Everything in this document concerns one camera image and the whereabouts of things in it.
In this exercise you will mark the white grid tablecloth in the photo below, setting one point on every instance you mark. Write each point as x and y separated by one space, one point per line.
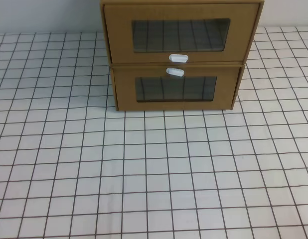
73 167

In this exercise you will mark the white plastic handle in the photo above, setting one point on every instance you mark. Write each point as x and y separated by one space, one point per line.
175 72
178 58

